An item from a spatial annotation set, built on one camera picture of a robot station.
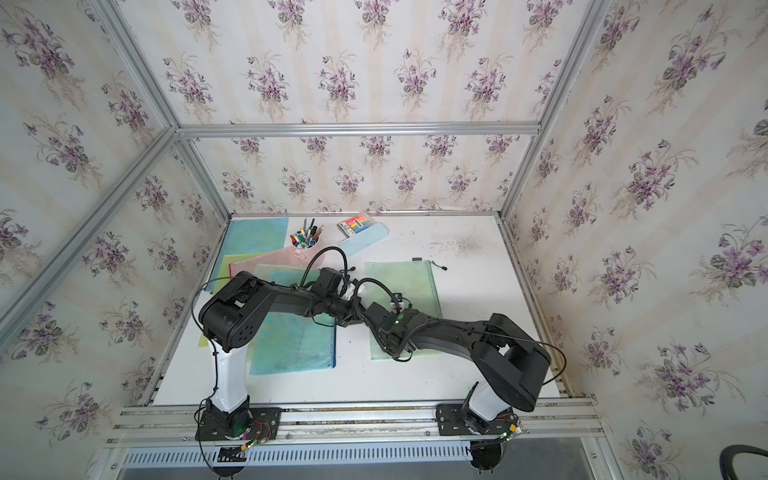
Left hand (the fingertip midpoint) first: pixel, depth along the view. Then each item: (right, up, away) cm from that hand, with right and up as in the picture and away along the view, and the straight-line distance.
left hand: (373, 320), depth 91 cm
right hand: (+8, -4, -4) cm, 9 cm away
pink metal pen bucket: (-23, +25, +8) cm, 35 cm away
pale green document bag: (+11, +10, +8) cm, 16 cm away
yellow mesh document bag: (-53, +13, +10) cm, 55 cm away
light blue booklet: (-5, +25, +20) cm, 32 cm away
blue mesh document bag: (-51, +27, +23) cm, 62 cm away
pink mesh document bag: (-17, +20, -7) cm, 27 cm away
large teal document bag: (-16, -5, -5) cm, 17 cm away
